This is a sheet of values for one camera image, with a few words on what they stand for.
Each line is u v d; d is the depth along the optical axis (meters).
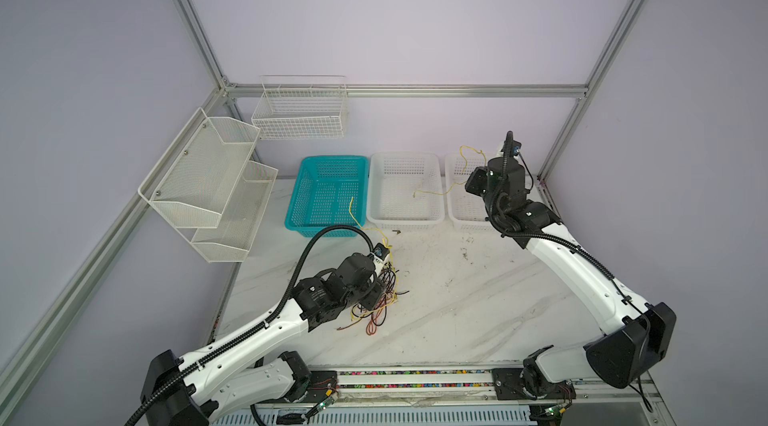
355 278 0.56
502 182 0.54
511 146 0.60
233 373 0.44
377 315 0.83
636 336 0.39
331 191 1.17
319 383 0.75
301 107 0.96
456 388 0.75
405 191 1.20
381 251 0.66
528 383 0.67
